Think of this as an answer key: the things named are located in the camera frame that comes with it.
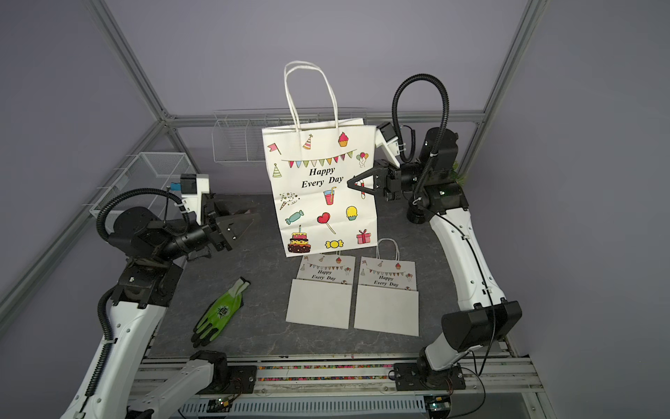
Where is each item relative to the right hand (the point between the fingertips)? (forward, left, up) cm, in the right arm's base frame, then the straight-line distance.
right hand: (347, 188), depth 55 cm
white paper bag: (-5, +9, -46) cm, 47 cm away
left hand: (-5, +19, -3) cm, 19 cm away
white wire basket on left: (+26, +65, -17) cm, 72 cm away
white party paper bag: (-6, -14, -46) cm, 49 cm away
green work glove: (-10, +42, -47) cm, 64 cm away
